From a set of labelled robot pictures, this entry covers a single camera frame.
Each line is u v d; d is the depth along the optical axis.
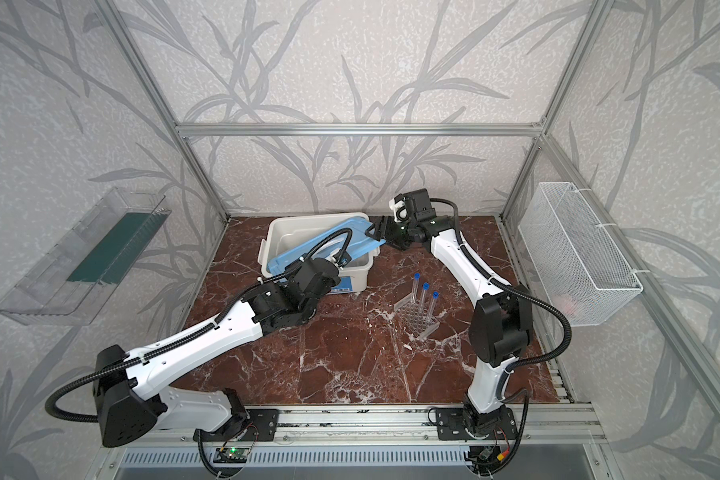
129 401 0.38
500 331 0.48
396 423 0.76
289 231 1.00
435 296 0.81
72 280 0.63
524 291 0.49
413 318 0.91
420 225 0.65
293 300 0.56
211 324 0.46
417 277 1.06
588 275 0.60
